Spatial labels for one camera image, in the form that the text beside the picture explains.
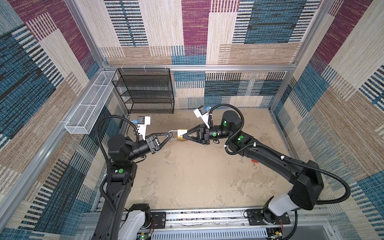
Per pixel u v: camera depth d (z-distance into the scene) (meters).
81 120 0.71
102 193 0.44
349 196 0.40
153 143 0.54
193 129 0.61
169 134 0.60
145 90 1.09
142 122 0.56
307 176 0.44
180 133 0.60
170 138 0.60
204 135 0.57
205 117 0.59
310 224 0.74
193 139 0.60
